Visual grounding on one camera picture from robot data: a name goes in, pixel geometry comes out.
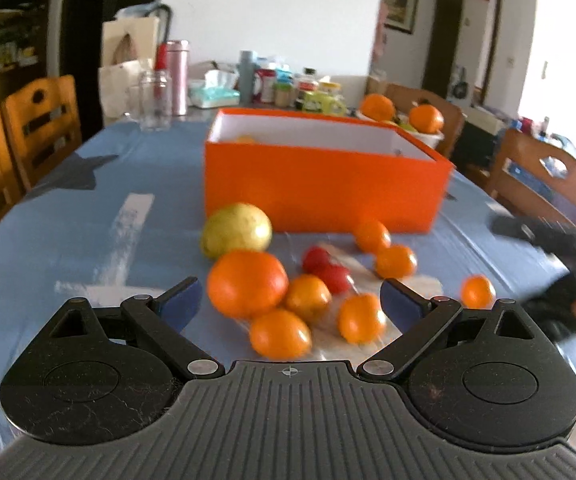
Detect small tangerine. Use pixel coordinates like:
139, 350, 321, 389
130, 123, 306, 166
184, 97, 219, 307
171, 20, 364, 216
354, 220, 391, 255
460, 274, 496, 310
249, 309, 312, 361
375, 245, 418, 280
337, 292, 387, 344
283, 274, 332, 324

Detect large orange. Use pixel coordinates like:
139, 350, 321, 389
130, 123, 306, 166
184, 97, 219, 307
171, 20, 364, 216
207, 250, 289, 320

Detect red cherry tomato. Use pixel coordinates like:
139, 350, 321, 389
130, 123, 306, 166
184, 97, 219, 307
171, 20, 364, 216
301, 246, 330, 274
316, 264, 354, 295

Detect yellow-green mango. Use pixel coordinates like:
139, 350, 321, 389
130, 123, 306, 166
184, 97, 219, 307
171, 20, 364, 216
200, 203, 273, 260

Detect wooden chair near right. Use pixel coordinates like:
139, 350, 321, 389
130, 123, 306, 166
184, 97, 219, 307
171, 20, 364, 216
484, 129, 576, 226

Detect blue tablecloth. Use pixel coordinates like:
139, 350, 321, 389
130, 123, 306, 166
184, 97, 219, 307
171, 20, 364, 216
0, 122, 568, 451

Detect white fruit basket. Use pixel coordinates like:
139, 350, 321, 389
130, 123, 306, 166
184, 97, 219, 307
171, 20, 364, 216
381, 122, 444, 150

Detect orange cardboard box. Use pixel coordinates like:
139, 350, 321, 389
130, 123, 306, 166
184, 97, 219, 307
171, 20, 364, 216
204, 108, 454, 233

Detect orange in basket right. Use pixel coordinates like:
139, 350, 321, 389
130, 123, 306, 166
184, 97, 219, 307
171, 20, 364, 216
408, 104, 444, 133

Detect orange in basket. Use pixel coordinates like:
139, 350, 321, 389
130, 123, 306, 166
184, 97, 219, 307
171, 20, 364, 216
359, 93, 396, 122
408, 104, 444, 133

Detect glass jar mug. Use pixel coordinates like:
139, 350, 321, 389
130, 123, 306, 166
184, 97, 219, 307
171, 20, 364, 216
128, 70, 172, 132

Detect orange in basket left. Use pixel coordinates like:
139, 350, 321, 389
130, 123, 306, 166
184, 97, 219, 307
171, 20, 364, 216
359, 93, 396, 122

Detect wooden chair far right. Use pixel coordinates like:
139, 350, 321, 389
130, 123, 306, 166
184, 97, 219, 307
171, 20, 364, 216
385, 84, 466, 158

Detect wooden chair far left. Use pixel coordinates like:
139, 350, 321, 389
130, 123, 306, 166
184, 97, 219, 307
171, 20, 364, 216
2, 75, 82, 192

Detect tissue box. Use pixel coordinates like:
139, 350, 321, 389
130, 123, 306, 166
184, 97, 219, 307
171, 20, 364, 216
189, 68, 240, 110

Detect green panda mug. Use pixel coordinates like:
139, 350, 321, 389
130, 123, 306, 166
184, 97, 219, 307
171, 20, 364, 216
302, 91, 346, 117

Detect red labelled jar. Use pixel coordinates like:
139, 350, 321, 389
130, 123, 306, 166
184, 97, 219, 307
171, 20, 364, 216
256, 68, 276, 104

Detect grey tall bottle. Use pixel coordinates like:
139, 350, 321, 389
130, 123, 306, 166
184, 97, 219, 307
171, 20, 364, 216
238, 50, 255, 105

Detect pink thermos bottle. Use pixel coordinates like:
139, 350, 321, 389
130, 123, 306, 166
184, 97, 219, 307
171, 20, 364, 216
165, 39, 190, 117

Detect paper shopping bag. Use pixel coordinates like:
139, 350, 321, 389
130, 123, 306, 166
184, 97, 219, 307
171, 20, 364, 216
98, 16, 160, 122

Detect pink hanging clothes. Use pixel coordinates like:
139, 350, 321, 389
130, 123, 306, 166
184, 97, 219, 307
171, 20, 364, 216
371, 2, 388, 63

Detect landscape framed picture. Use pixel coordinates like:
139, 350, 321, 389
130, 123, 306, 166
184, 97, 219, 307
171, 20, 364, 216
382, 0, 419, 35

